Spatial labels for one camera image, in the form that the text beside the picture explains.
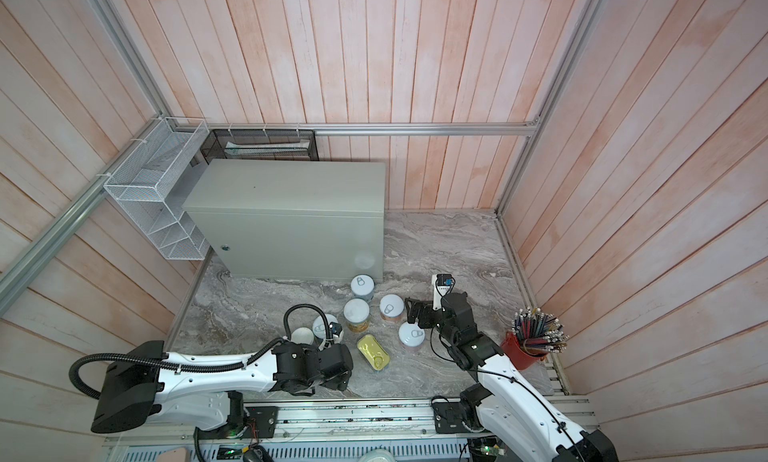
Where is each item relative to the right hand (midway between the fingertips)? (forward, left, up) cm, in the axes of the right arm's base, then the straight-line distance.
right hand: (420, 298), depth 83 cm
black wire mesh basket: (+39, +49, +25) cm, 67 cm away
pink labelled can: (-9, +2, -6) cm, 11 cm away
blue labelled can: (-7, +29, -5) cm, 30 cm away
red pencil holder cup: (-9, -30, -2) cm, 31 cm away
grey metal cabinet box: (+14, +36, +18) cm, 43 cm away
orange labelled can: (0, +8, -6) cm, 10 cm away
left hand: (-19, +23, -8) cm, 31 cm away
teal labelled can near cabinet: (+7, +17, -6) cm, 20 cm away
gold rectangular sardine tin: (-13, +13, -8) cm, 20 cm away
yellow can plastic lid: (-4, +18, -3) cm, 19 cm away
